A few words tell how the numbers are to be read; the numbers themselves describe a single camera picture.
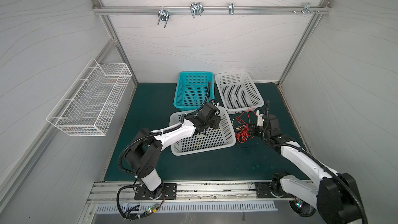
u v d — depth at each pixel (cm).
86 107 68
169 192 74
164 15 80
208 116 67
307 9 77
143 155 44
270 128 65
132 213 70
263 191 73
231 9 78
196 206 70
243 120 91
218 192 75
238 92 115
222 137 92
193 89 119
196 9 77
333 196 40
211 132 93
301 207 73
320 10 78
